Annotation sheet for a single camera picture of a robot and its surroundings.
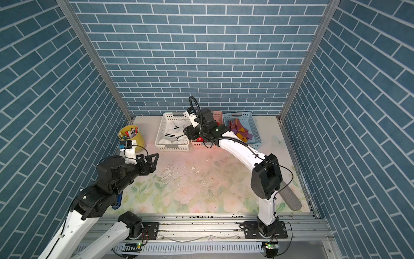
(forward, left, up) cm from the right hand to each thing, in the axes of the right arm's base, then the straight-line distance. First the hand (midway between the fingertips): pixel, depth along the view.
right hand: (190, 127), depth 83 cm
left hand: (-21, +10, +4) cm, 23 cm away
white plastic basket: (+26, +24, -19) cm, 40 cm away
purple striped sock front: (+18, -26, -16) cm, 35 cm away
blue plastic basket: (+31, -35, -23) cm, 53 cm away
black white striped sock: (+10, +15, -22) cm, 29 cm away
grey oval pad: (-24, -53, -21) cm, 62 cm away
